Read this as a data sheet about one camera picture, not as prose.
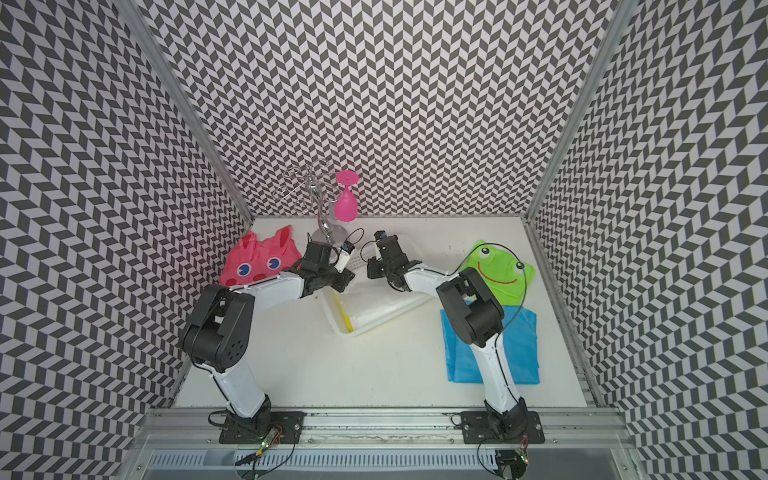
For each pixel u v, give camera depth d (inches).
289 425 28.4
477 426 29.4
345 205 39.2
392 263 31.1
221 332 19.0
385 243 31.2
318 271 30.1
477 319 21.4
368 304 33.9
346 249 34.1
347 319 34.8
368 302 34.0
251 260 40.4
